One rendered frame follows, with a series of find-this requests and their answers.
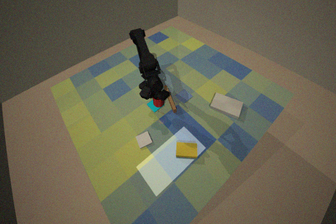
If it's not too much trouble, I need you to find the yellow flat block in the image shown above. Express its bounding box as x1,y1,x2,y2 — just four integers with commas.
176,142,197,158

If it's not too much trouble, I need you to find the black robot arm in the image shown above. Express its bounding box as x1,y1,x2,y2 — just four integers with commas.
129,28,163,100

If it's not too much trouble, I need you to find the beige square block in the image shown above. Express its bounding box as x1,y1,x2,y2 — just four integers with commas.
136,131,152,148

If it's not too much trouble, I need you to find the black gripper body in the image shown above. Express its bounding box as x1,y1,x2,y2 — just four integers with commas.
139,80,170,101

